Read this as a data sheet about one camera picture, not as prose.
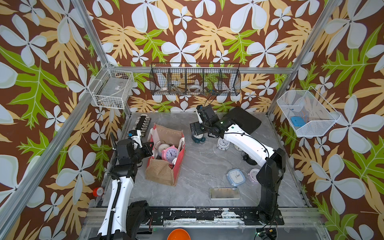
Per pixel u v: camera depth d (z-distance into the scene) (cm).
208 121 63
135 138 69
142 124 111
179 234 66
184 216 75
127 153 57
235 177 84
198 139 101
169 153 84
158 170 75
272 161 48
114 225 40
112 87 86
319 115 75
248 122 108
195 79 97
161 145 91
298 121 82
